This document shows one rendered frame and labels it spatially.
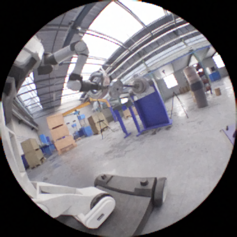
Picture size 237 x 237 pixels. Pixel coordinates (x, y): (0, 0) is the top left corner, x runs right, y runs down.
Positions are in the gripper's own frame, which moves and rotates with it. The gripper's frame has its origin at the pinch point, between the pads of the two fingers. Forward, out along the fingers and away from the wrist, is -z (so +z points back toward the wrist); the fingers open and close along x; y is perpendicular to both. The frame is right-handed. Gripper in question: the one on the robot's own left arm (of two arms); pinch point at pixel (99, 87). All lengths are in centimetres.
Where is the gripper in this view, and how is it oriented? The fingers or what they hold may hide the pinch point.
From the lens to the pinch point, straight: 69.0
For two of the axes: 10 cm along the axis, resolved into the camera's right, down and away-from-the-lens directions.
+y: 2.1, -9.0, -3.8
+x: 7.8, 3.9, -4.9
